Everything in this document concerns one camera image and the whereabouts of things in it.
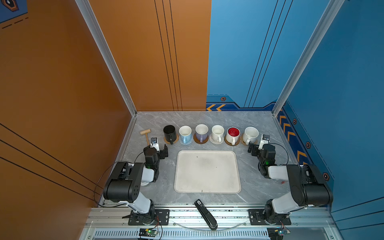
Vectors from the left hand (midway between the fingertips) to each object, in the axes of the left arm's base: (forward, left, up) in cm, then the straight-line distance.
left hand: (157, 144), depth 94 cm
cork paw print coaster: (+6, -56, -4) cm, 57 cm away
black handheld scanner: (-38, -31, -5) cm, 49 cm away
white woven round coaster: (+6, -37, -6) cm, 38 cm away
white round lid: (-25, +2, +1) cm, 25 cm away
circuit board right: (-45, -64, -7) cm, 79 cm away
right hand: (+1, -63, +1) cm, 63 cm away
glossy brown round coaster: (+5, -26, -3) cm, 26 cm away
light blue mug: (+6, -18, +4) cm, 19 cm away
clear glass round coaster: (+6, -22, -6) cm, 23 cm away
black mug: (+7, -8, +2) cm, 10 cm away
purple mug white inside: (+13, -28, -3) cm, 31 cm away
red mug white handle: (+7, -49, +1) cm, 49 cm away
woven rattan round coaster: (+7, -11, -6) cm, 14 cm away
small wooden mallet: (+14, +12, -6) cm, 19 cm away
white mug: (+10, -39, +1) cm, 40 cm away
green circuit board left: (-45, -2, -8) cm, 46 cm away
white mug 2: (+9, -62, -2) cm, 62 cm away
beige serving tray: (-15, -32, -7) cm, 36 cm away
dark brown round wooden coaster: (+3, -48, -4) cm, 48 cm away
